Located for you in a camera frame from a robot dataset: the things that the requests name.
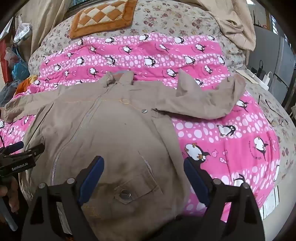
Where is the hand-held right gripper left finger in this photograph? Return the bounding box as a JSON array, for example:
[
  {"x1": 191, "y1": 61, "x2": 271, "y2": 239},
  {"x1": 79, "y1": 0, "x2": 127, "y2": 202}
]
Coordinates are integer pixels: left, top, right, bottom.
[{"x1": 20, "y1": 156, "x2": 105, "y2": 241}]

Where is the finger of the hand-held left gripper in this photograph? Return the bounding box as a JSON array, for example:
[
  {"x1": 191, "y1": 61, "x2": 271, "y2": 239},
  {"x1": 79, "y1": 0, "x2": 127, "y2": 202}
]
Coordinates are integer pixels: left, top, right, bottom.
[
  {"x1": 0, "y1": 141, "x2": 25, "y2": 155},
  {"x1": 23, "y1": 143, "x2": 45, "y2": 159}
]

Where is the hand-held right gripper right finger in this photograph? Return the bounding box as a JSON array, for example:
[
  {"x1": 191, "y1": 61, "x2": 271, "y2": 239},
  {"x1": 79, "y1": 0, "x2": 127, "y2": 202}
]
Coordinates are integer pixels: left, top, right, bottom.
[{"x1": 183, "y1": 159, "x2": 266, "y2": 241}]

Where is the beige zip jacket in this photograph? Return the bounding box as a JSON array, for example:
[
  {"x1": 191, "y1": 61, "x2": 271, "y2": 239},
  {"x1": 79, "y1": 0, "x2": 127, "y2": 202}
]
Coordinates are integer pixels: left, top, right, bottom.
[{"x1": 4, "y1": 70, "x2": 246, "y2": 241}]

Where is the person's left hand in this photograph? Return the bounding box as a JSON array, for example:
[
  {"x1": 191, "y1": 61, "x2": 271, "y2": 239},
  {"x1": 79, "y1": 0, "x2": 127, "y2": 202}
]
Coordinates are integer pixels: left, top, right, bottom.
[{"x1": 0, "y1": 178, "x2": 20, "y2": 212}]

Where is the pink penguin blanket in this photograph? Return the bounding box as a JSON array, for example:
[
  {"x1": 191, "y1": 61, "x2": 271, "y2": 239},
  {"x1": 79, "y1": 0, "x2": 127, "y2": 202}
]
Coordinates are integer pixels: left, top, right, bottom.
[{"x1": 0, "y1": 32, "x2": 281, "y2": 223}]

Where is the grey cloth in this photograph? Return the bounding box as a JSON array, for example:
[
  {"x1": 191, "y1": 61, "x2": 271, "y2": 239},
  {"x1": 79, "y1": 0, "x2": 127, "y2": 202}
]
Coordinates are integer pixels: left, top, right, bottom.
[{"x1": 0, "y1": 80, "x2": 22, "y2": 107}]

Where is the orange cloth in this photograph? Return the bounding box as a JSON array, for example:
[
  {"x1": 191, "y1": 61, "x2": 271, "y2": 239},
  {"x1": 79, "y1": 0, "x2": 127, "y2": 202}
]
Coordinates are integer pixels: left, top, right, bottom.
[{"x1": 14, "y1": 75, "x2": 38, "y2": 95}]

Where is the blue plastic bag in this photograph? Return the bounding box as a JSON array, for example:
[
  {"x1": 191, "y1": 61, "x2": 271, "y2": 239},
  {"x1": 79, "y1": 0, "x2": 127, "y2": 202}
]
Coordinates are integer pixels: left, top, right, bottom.
[{"x1": 10, "y1": 45, "x2": 29, "y2": 80}]

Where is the white plastic bag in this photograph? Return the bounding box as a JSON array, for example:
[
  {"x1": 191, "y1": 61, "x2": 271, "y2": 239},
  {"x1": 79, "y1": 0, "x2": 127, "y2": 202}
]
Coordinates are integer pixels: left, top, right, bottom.
[{"x1": 13, "y1": 15, "x2": 33, "y2": 43}]

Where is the white power strip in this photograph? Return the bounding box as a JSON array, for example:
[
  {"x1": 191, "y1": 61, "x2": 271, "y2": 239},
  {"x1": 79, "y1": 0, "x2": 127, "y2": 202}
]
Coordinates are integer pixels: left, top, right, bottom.
[{"x1": 235, "y1": 68, "x2": 271, "y2": 91}]

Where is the beige curtain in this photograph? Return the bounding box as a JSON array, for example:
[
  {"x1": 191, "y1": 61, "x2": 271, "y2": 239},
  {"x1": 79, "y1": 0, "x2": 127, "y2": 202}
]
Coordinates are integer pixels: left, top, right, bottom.
[
  {"x1": 28, "y1": 0, "x2": 77, "y2": 63},
  {"x1": 196, "y1": 0, "x2": 257, "y2": 52}
]

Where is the black charger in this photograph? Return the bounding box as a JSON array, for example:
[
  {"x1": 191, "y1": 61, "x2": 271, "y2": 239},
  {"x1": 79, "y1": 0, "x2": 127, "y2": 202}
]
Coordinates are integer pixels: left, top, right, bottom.
[{"x1": 257, "y1": 60, "x2": 266, "y2": 79}]

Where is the grey cabinet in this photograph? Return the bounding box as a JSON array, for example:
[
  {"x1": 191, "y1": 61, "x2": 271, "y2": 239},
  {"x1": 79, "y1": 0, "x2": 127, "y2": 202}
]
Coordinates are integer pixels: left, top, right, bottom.
[{"x1": 248, "y1": 25, "x2": 296, "y2": 93}]

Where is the orange checkered cushion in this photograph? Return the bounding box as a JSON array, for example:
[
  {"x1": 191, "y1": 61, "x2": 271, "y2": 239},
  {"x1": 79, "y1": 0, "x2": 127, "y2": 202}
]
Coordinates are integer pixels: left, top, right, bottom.
[{"x1": 69, "y1": 0, "x2": 138, "y2": 39}]

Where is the floral bed sheet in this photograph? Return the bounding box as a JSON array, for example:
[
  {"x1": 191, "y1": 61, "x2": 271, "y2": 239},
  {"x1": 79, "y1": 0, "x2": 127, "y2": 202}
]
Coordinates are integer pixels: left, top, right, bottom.
[{"x1": 28, "y1": 0, "x2": 293, "y2": 193}]

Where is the white bed frame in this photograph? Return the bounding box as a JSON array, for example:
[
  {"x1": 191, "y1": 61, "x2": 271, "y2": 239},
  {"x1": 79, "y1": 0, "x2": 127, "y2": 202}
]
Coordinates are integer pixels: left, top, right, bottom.
[{"x1": 260, "y1": 184, "x2": 279, "y2": 219}]

